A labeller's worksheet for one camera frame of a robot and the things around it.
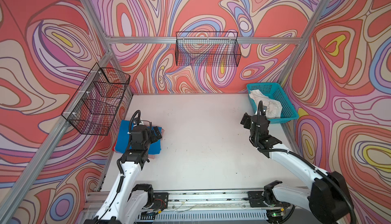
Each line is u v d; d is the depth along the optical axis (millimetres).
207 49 960
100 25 810
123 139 599
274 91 1155
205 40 866
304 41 884
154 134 732
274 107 1046
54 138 549
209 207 722
